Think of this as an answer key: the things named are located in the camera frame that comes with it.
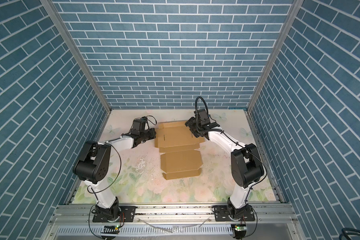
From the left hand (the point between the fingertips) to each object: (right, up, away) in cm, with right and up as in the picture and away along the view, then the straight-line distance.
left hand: (156, 131), depth 99 cm
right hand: (+19, +5, -7) cm, 21 cm away
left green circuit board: (-17, -47, -26) cm, 56 cm away
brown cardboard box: (+16, -17, -7) cm, 24 cm away
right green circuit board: (+46, -47, -25) cm, 70 cm away
